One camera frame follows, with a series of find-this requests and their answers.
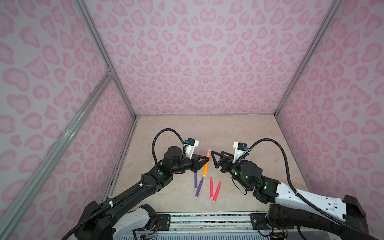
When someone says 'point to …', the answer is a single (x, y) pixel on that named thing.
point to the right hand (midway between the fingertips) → (214, 154)
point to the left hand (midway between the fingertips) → (209, 159)
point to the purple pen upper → (196, 180)
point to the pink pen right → (217, 191)
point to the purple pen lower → (199, 187)
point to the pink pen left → (211, 188)
